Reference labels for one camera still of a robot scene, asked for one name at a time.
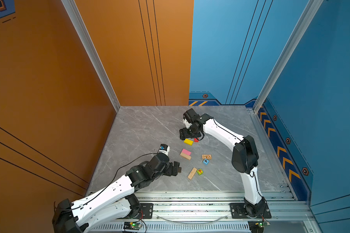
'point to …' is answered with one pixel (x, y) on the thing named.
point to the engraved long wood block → (192, 173)
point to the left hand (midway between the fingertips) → (173, 162)
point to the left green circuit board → (132, 225)
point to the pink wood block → (186, 152)
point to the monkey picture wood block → (206, 156)
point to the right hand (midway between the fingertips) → (184, 136)
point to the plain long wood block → (185, 156)
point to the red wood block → (196, 140)
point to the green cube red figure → (200, 171)
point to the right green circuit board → (257, 226)
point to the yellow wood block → (188, 141)
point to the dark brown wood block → (179, 169)
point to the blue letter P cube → (205, 161)
